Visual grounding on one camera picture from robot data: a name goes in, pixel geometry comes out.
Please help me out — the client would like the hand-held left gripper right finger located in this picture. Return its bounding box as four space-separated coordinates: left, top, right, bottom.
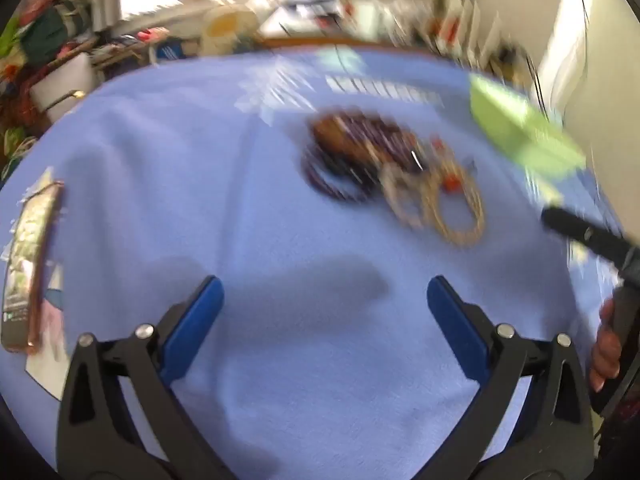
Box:
426 274 594 480

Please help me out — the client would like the blue printed blanket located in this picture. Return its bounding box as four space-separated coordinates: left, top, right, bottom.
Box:
0 45 626 480

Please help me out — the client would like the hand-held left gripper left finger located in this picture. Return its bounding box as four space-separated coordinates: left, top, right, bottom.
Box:
56 275 237 480

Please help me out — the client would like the colourful printed packet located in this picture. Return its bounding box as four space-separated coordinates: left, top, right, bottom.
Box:
0 180 66 357

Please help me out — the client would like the green plastic basket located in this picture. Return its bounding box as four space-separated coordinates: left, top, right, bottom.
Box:
469 74 587 182

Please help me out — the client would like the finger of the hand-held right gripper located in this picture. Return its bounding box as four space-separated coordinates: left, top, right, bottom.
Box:
541 204 640 272

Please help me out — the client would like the dark green bag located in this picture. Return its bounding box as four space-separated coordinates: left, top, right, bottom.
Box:
20 2 93 61

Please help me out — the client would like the pile of mixed jewelry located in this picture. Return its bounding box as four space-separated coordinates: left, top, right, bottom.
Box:
301 107 487 247

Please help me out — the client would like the person's right hand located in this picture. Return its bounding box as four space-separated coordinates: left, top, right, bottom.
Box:
589 299 626 394

